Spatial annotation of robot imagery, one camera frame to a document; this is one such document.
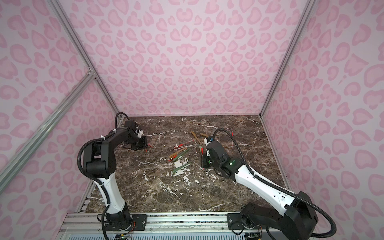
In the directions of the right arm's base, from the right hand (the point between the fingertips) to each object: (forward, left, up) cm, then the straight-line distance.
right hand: (200, 157), depth 78 cm
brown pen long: (+25, +4, -17) cm, 30 cm away
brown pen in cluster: (+12, +16, -16) cm, 26 cm away
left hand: (+16, +36, -13) cm, 41 cm away
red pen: (+7, +18, -16) cm, 26 cm away
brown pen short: (+27, -2, -17) cm, 31 cm away
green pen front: (0, +15, -16) cm, 22 cm away
